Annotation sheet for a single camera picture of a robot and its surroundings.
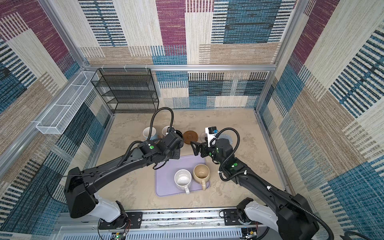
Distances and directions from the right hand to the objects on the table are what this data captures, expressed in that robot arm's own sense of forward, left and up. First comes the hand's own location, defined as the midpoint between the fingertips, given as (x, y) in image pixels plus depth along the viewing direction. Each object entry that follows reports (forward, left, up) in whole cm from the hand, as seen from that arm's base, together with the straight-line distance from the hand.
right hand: (198, 142), depth 78 cm
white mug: (-12, +9, -19) cm, 24 cm away
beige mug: (-10, -1, -19) cm, 21 cm away
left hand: (-2, +11, -2) cm, 11 cm away
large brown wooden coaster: (+18, +5, -20) cm, 27 cm away
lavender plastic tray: (-10, +20, -19) cm, 29 cm away
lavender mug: (+9, +17, 0) cm, 19 cm away
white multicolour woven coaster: (+17, -4, -20) cm, 27 cm away
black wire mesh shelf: (+48, +49, -1) cm, 68 cm away
